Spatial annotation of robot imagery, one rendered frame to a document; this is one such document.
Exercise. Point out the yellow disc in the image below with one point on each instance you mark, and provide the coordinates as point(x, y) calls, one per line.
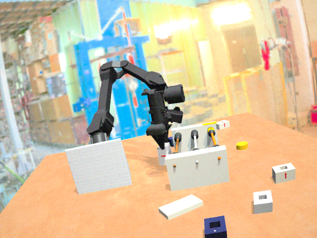
point(242, 145)

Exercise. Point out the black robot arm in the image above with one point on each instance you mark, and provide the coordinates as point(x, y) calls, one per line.
point(158, 92)

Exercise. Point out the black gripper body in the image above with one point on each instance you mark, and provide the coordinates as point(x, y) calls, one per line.
point(158, 126)

